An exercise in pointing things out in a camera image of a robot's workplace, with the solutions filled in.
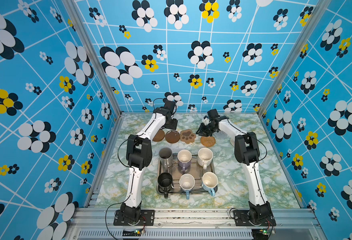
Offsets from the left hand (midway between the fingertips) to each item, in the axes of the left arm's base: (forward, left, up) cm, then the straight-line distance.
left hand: (171, 124), depth 100 cm
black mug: (-36, +2, -9) cm, 37 cm away
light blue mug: (-36, -10, -8) cm, 38 cm away
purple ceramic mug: (-21, -9, -9) cm, 24 cm away
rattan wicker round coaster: (-7, -25, -9) cm, 28 cm away
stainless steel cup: (-23, +2, -2) cm, 24 cm away
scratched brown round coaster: (-3, -1, -10) cm, 10 cm away
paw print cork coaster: (-3, -11, -9) cm, 15 cm away
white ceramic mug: (-19, -22, -8) cm, 30 cm away
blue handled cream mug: (-35, -23, -9) cm, 42 cm away
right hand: (0, -19, -9) cm, 21 cm away
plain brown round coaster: (-3, +9, -9) cm, 13 cm away
